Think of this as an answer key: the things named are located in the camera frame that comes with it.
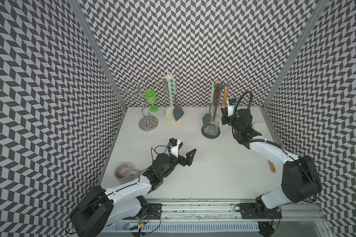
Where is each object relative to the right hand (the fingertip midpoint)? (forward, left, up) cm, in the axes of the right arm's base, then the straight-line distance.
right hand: (223, 109), depth 85 cm
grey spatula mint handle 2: (+2, +8, -9) cm, 13 cm away
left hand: (-21, +20, -7) cm, 30 cm away
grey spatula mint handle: (+7, +27, -10) cm, 30 cm away
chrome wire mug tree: (+10, +50, -24) cm, 56 cm away
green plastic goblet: (+19, +46, -6) cm, 50 cm away
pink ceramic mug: (-30, +56, -19) cm, 66 cm away
